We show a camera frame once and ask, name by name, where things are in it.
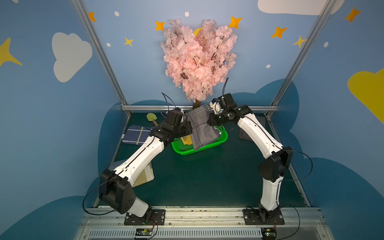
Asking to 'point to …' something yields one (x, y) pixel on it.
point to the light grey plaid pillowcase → (202, 132)
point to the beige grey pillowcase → (146, 174)
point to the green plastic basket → (188, 149)
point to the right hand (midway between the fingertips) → (209, 120)
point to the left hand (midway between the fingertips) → (193, 125)
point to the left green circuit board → (144, 232)
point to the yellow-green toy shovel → (151, 117)
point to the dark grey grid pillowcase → (261, 118)
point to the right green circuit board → (269, 233)
